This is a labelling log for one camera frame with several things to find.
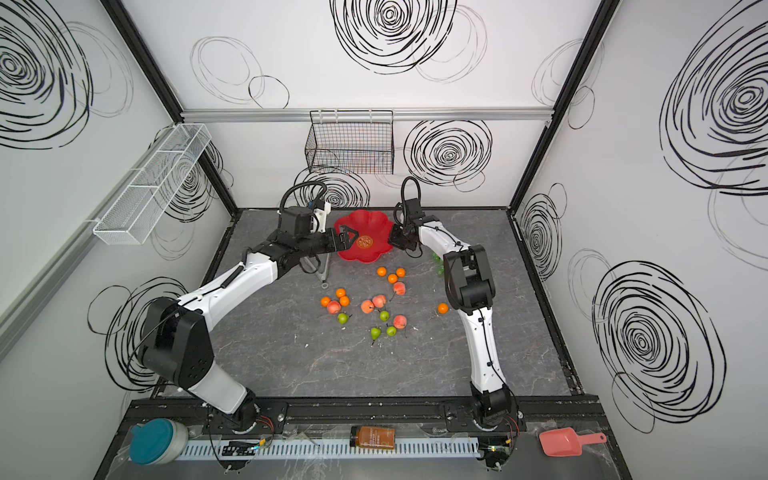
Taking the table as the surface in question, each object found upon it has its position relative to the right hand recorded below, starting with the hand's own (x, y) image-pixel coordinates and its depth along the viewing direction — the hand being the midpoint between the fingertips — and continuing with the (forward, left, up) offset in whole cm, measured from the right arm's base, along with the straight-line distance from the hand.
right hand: (390, 239), depth 104 cm
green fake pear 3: (-32, +4, -4) cm, 33 cm away
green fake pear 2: (-27, +1, -3) cm, 28 cm away
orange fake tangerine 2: (-14, -1, -4) cm, 15 cm away
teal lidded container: (-60, +49, +4) cm, 78 cm away
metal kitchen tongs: (-13, +22, -4) cm, 26 cm away
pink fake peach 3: (-25, +7, -3) cm, 26 cm away
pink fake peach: (-19, -3, -2) cm, 19 cm away
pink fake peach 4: (-25, +17, -2) cm, 30 cm away
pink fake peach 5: (-30, -3, -2) cm, 30 cm away
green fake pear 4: (-32, -1, -4) cm, 32 cm away
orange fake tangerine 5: (-19, +16, -4) cm, 25 cm away
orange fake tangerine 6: (-22, +20, -4) cm, 30 cm away
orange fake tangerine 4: (-24, -17, -4) cm, 30 cm away
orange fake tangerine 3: (-12, -4, -3) cm, 13 cm away
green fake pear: (-28, +14, -3) cm, 32 cm away
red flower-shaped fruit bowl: (+7, +7, -3) cm, 10 cm away
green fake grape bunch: (-7, -17, -5) cm, 19 cm away
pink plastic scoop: (-58, -43, -5) cm, 72 cm away
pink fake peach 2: (-23, +3, -2) cm, 23 cm away
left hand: (-12, +11, +16) cm, 23 cm away
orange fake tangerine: (-11, +3, -3) cm, 12 cm away
